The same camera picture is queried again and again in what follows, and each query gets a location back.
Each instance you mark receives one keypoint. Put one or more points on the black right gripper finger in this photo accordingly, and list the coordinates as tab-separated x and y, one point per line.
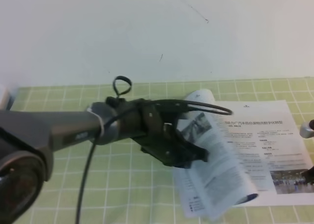
309	175

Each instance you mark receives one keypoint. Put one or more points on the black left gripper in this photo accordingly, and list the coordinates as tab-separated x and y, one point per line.
152	124

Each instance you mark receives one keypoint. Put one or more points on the white robotics magazine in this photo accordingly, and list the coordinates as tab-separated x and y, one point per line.
257	166

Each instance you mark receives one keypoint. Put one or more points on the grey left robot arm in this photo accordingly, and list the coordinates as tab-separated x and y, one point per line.
28	141

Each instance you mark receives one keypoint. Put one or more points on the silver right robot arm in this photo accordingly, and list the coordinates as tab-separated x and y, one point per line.
307	132

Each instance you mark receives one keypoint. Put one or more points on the beige object at table edge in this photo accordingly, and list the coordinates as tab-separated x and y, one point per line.
4	97

